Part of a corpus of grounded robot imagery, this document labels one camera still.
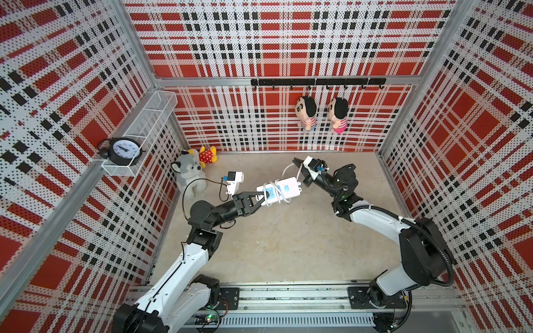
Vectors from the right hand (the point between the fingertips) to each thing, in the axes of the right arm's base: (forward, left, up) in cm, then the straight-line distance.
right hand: (298, 157), depth 75 cm
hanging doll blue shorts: (+27, -5, +2) cm, 28 cm away
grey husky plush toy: (+6, +49, -19) cm, 53 cm away
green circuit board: (-47, +32, -30) cm, 64 cm away
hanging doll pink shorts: (+31, -21, -2) cm, 37 cm away
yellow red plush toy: (+27, +49, -28) cm, 62 cm away
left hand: (-18, +9, +2) cm, 20 cm away
